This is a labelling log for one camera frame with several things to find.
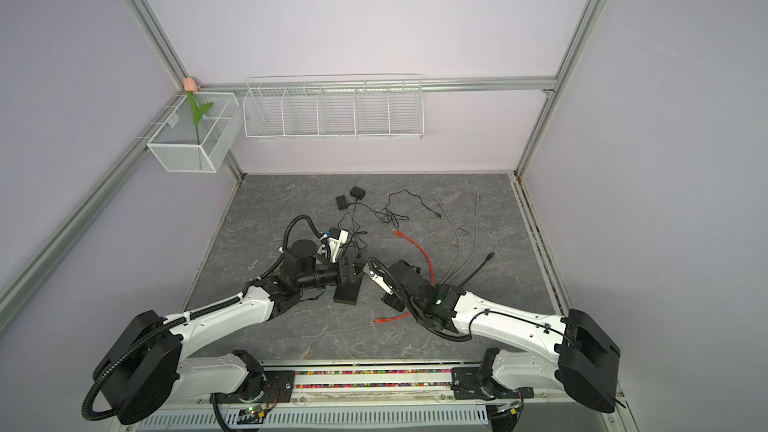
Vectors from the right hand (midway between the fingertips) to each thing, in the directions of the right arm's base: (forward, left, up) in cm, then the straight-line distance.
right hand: (390, 276), depth 79 cm
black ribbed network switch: (0, +13, -10) cm, 17 cm away
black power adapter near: (+36, +19, -12) cm, 42 cm away
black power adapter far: (+41, +14, -12) cm, 45 cm away
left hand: (0, +5, +3) cm, 6 cm away
